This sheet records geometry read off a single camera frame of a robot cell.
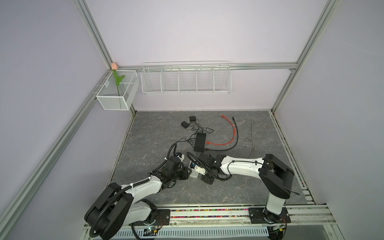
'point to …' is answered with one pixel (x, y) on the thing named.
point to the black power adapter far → (192, 118)
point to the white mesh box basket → (108, 95)
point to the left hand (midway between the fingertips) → (190, 173)
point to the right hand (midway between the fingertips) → (205, 177)
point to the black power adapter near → (184, 124)
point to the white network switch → (194, 174)
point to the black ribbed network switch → (200, 142)
